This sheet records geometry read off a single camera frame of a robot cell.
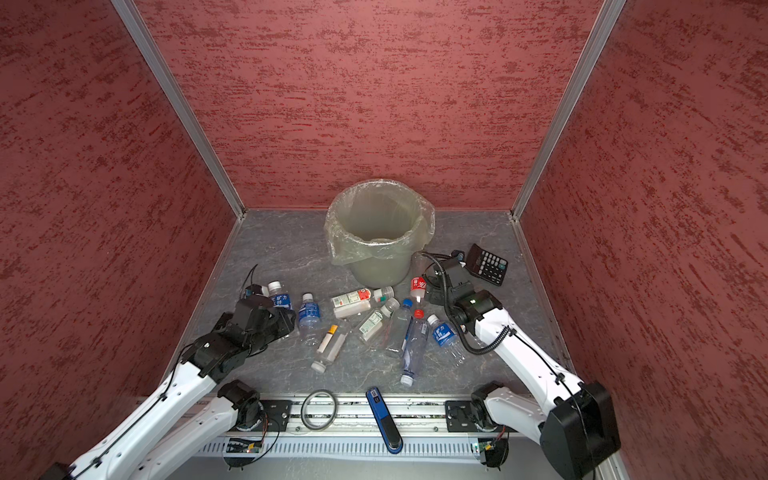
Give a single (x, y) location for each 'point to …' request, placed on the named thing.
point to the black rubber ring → (303, 410)
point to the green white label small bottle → (373, 328)
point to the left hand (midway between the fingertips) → (290, 323)
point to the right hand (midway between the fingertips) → (440, 292)
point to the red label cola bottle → (419, 263)
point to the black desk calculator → (487, 266)
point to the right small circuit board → (495, 450)
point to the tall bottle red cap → (414, 347)
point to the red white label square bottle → (351, 303)
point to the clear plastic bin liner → (377, 218)
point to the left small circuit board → (239, 445)
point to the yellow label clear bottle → (334, 338)
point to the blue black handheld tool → (389, 432)
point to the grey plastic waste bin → (383, 273)
